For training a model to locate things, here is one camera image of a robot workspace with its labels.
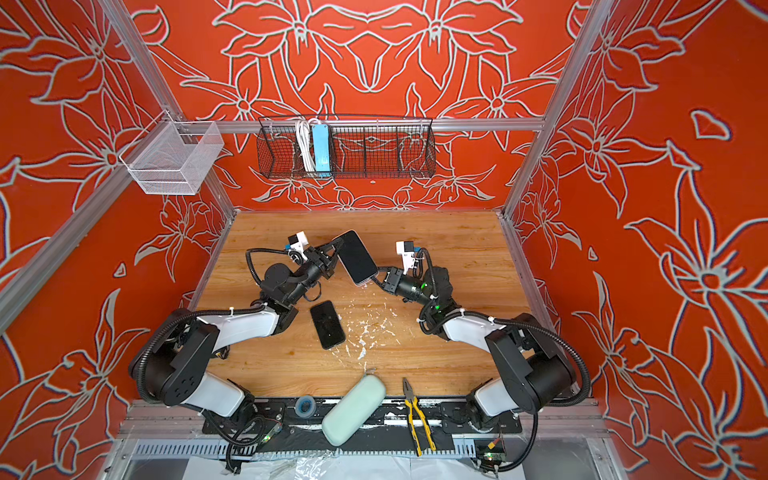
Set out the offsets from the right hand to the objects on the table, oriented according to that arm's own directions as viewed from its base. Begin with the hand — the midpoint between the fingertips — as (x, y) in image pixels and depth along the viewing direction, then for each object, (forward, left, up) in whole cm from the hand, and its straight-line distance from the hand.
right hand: (361, 275), depth 73 cm
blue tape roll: (-25, +13, -22) cm, 36 cm away
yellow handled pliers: (-25, -12, -22) cm, 35 cm away
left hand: (+8, +5, +5) cm, 10 cm away
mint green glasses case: (-26, +3, -20) cm, 33 cm away
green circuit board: (-35, -30, -24) cm, 52 cm away
